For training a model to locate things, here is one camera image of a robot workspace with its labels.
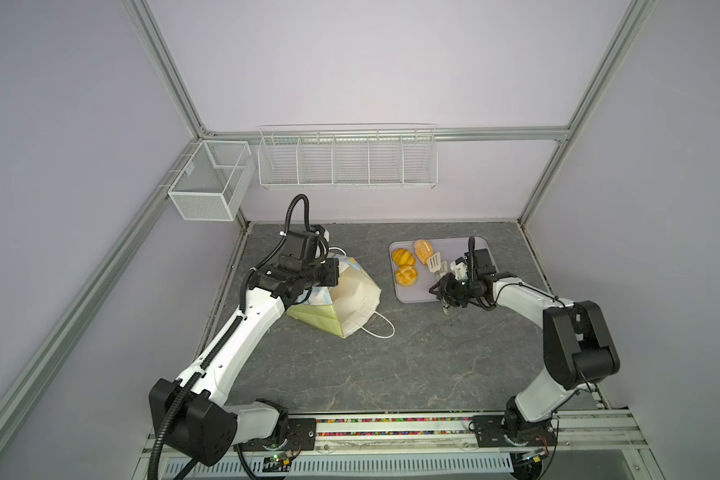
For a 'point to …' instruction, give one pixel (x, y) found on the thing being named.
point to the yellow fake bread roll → (403, 257)
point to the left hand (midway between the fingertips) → (337, 271)
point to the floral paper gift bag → (340, 308)
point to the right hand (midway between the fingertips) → (434, 294)
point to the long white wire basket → (348, 156)
